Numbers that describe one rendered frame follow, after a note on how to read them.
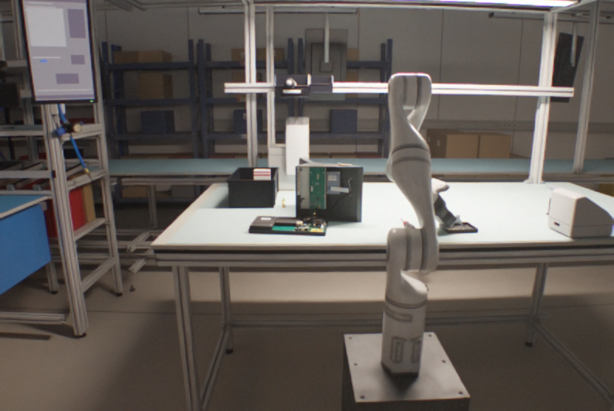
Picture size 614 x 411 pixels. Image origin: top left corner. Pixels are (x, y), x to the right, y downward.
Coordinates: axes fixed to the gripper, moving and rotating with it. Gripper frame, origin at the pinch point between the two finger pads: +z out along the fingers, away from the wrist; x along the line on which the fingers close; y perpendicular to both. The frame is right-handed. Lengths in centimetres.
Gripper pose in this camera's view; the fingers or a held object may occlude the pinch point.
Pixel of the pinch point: (461, 226)
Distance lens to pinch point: 148.1
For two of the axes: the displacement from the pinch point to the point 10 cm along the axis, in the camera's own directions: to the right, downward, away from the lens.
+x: 2.5, 2.0, -9.5
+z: 6.8, 6.5, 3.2
